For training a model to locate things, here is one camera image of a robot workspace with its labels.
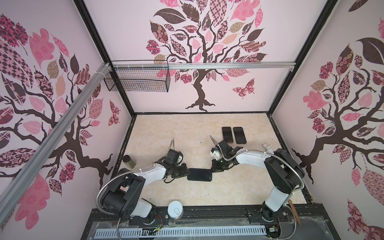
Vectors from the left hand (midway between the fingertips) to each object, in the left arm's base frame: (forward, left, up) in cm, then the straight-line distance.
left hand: (189, 175), depth 88 cm
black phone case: (0, -6, +1) cm, 6 cm away
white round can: (-19, +6, +6) cm, 21 cm away
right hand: (+3, -13, 0) cm, 13 cm away
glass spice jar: (+6, +36, +8) cm, 38 cm away
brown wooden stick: (-19, -55, 0) cm, 58 cm away
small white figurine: (+18, -52, +3) cm, 55 cm away
